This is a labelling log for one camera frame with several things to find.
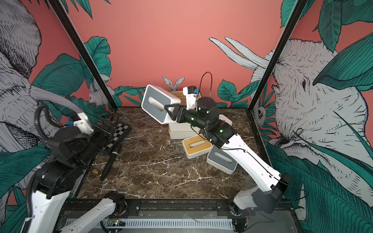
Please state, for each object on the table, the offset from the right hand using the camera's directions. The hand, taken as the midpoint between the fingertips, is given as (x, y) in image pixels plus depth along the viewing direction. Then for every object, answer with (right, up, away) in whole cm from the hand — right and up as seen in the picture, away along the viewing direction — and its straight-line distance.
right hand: (168, 105), depth 59 cm
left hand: (-19, -5, -3) cm, 20 cm away
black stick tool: (-40, -32, +28) cm, 59 cm away
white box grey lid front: (+28, -31, +33) cm, 53 cm away
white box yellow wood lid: (+3, -14, +34) cm, 37 cm away
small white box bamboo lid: (+13, -24, +36) cm, 45 cm away
